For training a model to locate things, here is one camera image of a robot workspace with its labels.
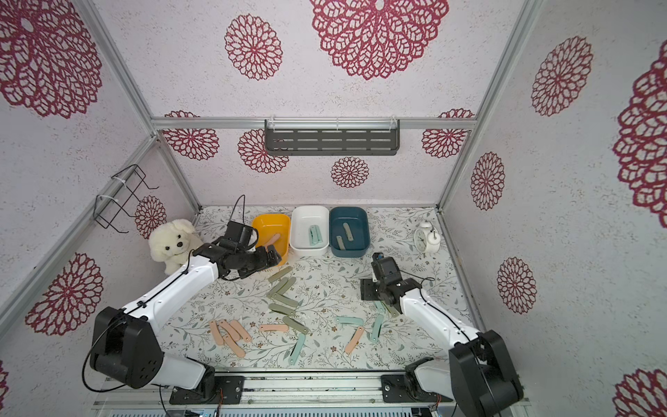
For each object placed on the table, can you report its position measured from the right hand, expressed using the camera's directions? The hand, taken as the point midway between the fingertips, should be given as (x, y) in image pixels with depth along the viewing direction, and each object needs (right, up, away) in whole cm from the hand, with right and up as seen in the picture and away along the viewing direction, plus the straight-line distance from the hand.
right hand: (367, 286), depth 88 cm
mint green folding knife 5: (+4, -8, +2) cm, 9 cm away
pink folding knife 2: (-31, -13, -2) cm, 34 cm away
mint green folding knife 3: (-5, -12, -1) cm, 13 cm away
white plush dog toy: (-66, +14, -2) cm, 67 cm away
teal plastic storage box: (-1, +24, +25) cm, 35 cm away
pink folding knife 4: (-47, -13, -2) cm, 48 cm away
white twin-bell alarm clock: (+24, +16, +9) cm, 30 cm away
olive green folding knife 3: (-32, +2, +12) cm, 34 cm away
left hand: (-32, +8, -2) cm, 33 cm away
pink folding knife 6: (-45, -17, -5) cm, 48 cm away
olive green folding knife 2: (-9, +14, +19) cm, 25 cm away
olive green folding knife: (-5, +18, +22) cm, 29 cm away
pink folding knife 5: (-42, -14, -3) cm, 44 cm away
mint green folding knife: (-20, +17, +22) cm, 34 cm away
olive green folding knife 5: (-29, -2, +7) cm, 30 cm away
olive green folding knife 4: (-33, -2, +8) cm, 33 cm away
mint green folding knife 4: (+3, -13, -2) cm, 14 cm away
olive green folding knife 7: (-25, -12, -2) cm, 28 cm away
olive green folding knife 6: (-29, -6, +5) cm, 30 cm away
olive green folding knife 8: (+9, -9, +1) cm, 12 cm away
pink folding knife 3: (-50, -15, -3) cm, 52 cm away
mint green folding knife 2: (-17, +17, +22) cm, 33 cm away
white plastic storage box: (-26, +25, +27) cm, 44 cm away
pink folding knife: (-35, +16, +18) cm, 43 cm away
